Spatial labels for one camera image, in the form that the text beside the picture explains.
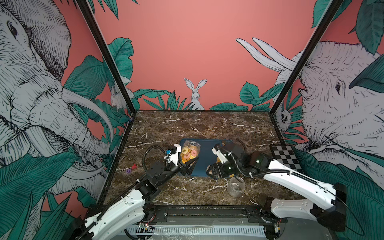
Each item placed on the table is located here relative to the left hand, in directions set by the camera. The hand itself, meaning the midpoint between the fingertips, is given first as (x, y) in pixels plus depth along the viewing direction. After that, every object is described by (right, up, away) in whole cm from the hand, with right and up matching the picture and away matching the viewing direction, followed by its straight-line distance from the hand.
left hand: (193, 153), depth 70 cm
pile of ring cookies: (-2, 0, -4) cm, 4 cm away
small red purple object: (-37, -13, +20) cm, 44 cm away
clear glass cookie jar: (+23, -23, +13) cm, 35 cm away
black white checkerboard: (+58, -6, +23) cm, 63 cm away
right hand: (+9, -7, 0) cm, 12 cm away
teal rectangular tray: (+6, 0, -3) cm, 7 cm away
